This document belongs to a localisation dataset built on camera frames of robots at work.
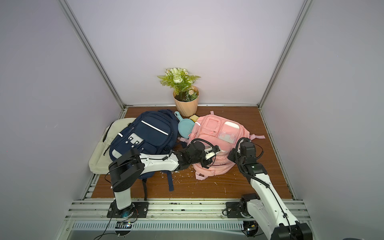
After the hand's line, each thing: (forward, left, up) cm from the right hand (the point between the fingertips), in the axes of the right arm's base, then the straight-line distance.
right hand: (237, 145), depth 83 cm
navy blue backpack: (+11, +53, -4) cm, 54 cm away
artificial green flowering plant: (+38, +36, +18) cm, 55 cm away
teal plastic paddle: (+19, +32, -7) cm, 37 cm away
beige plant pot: (+31, +31, -2) cm, 44 cm away
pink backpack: (+15, +6, -7) cm, 17 cm away
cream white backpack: (-7, +83, -9) cm, 83 cm away
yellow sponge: (+29, +26, -10) cm, 41 cm away
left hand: (-5, +11, -3) cm, 13 cm away
